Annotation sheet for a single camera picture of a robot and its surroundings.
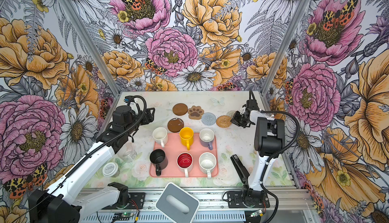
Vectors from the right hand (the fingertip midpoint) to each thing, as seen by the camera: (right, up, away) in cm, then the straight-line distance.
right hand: (231, 123), depth 100 cm
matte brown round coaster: (-35, +9, +11) cm, 38 cm away
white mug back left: (-44, -7, -6) cm, 45 cm away
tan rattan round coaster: (-4, +1, +4) cm, 6 cm away
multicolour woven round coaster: (+2, +6, +8) cm, 11 cm away
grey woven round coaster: (-14, +3, +5) cm, 15 cm away
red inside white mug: (-29, -19, -14) cm, 38 cm away
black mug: (-43, -18, -14) cm, 49 cm away
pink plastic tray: (-35, -20, -12) cm, 42 cm away
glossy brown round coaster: (-37, -1, +3) cm, 37 cm away
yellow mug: (-29, -7, -5) cm, 30 cm away
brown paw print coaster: (-23, +7, +9) cm, 26 cm away
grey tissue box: (-31, -35, -28) cm, 54 cm away
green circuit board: (-56, -39, -29) cm, 74 cm away
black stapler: (+1, -22, -19) cm, 29 cm away
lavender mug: (-16, -7, -6) cm, 19 cm away
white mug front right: (-16, -20, -15) cm, 30 cm away
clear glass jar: (-58, -14, -18) cm, 62 cm away
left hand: (-47, +7, -20) cm, 51 cm away
